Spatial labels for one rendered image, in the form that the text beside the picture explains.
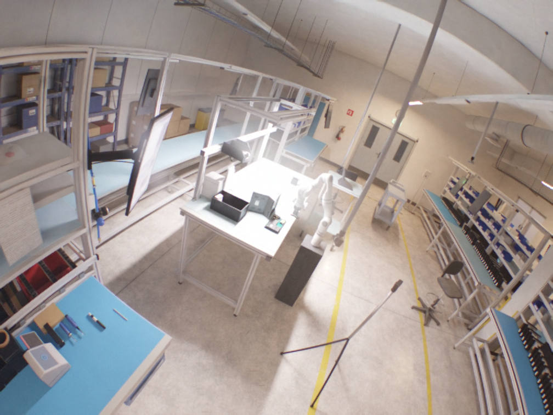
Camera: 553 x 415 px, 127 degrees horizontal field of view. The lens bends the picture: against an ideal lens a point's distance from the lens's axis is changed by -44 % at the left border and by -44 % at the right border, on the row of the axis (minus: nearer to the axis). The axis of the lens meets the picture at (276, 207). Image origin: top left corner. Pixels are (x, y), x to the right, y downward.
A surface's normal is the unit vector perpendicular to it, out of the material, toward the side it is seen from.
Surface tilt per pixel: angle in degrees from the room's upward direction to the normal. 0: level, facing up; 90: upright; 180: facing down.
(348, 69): 90
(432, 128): 90
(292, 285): 90
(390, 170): 90
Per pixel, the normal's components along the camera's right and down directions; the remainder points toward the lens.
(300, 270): -0.35, 0.36
